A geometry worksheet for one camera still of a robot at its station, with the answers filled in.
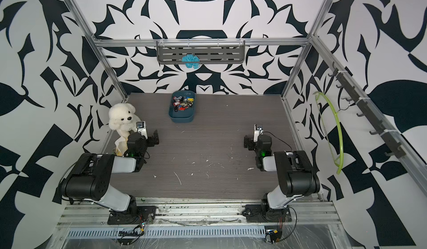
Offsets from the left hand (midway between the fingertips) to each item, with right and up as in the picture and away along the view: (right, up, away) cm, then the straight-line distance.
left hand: (146, 128), depth 94 cm
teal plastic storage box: (+17, +12, +18) cm, 28 cm away
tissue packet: (-11, -9, -4) cm, 15 cm away
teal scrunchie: (+25, +37, -2) cm, 45 cm away
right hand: (+62, -2, +2) cm, 62 cm away
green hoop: (+87, +2, -28) cm, 91 cm away
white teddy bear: (-10, +6, -7) cm, 13 cm away
